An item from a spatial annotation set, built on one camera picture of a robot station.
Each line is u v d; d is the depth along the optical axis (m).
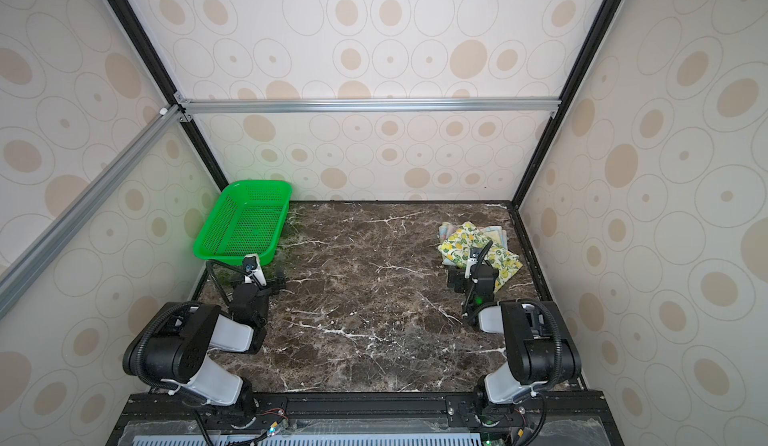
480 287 0.71
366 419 0.73
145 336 0.45
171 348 0.45
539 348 0.45
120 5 0.71
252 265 0.76
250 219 1.13
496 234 1.06
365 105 0.88
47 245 0.55
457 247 0.98
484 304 0.66
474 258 0.83
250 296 0.69
